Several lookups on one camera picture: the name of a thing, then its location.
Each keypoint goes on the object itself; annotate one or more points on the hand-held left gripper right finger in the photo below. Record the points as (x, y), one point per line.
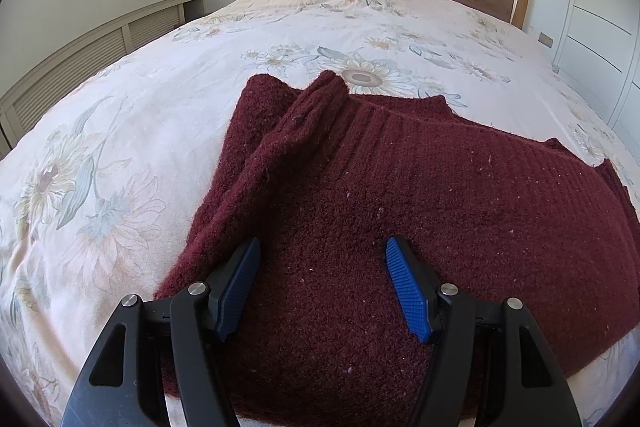
(407, 292)

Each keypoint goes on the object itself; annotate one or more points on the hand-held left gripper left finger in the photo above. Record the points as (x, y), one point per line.
(240, 287)

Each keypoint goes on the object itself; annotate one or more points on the dark red knitted sweater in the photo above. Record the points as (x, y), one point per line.
(400, 187)

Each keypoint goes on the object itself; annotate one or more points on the bed with floral duvet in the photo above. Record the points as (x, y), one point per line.
(175, 72)

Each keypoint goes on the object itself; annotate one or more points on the louvred low cabinet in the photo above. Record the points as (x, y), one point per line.
(85, 62)

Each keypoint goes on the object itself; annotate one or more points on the white wardrobe doors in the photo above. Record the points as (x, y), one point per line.
(605, 7)

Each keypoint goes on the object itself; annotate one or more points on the wall socket plate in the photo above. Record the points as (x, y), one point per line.
(545, 40)

